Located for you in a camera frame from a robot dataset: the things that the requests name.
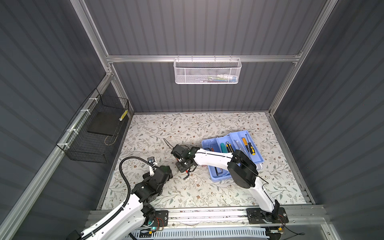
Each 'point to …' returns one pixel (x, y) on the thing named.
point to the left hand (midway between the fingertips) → (161, 170)
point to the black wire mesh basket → (92, 135)
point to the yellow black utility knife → (229, 147)
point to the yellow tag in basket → (121, 118)
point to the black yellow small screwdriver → (251, 149)
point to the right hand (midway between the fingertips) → (182, 167)
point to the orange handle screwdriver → (244, 140)
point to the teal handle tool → (223, 148)
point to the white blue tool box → (241, 140)
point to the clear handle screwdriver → (239, 145)
